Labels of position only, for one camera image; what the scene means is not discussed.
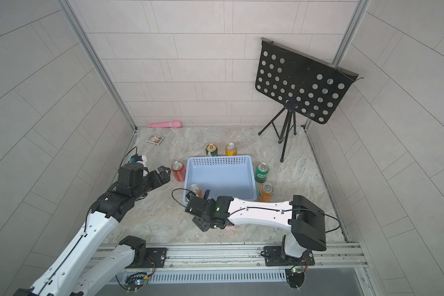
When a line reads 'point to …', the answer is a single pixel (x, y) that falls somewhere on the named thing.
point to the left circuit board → (135, 280)
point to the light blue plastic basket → (224, 176)
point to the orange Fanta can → (266, 192)
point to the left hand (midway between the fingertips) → (167, 171)
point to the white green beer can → (211, 150)
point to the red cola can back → (179, 168)
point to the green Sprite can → (261, 172)
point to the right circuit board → (295, 277)
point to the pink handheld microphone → (172, 124)
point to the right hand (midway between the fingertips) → (204, 218)
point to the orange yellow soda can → (230, 150)
